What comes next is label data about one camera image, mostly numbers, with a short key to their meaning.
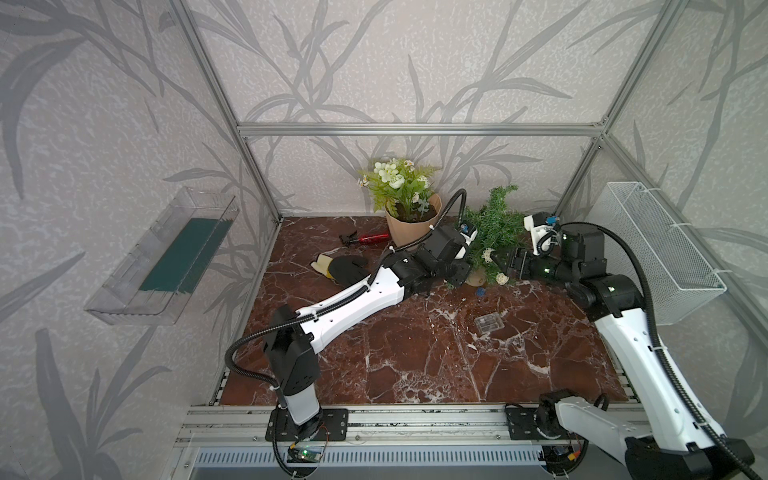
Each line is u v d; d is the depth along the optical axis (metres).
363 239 1.10
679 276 0.61
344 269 1.00
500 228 0.77
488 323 0.91
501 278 0.81
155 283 0.65
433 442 0.72
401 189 0.89
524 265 0.60
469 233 0.65
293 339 0.42
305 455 0.71
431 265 0.56
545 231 0.61
